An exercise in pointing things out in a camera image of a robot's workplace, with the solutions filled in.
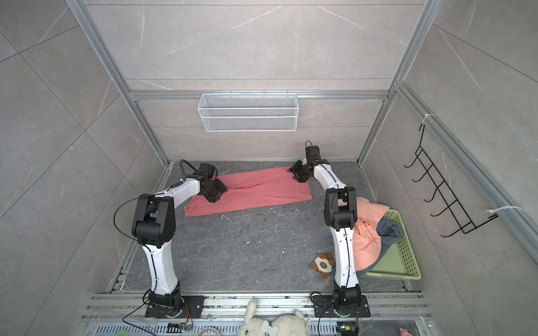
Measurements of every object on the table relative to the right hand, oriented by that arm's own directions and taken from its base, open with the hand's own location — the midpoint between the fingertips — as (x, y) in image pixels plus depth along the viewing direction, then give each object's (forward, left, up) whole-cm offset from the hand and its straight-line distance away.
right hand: (288, 170), depth 107 cm
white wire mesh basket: (+18, +20, +23) cm, 35 cm away
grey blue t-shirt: (-34, -42, -6) cm, 54 cm away
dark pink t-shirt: (-8, +20, -6) cm, 22 cm away
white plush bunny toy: (-66, +2, +3) cm, 66 cm away
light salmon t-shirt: (-42, -27, +3) cm, 49 cm away
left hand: (-9, +32, -1) cm, 33 cm away
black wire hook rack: (-40, -47, +24) cm, 66 cm away
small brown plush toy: (-46, -11, -5) cm, 48 cm away
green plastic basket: (-44, -43, -9) cm, 63 cm away
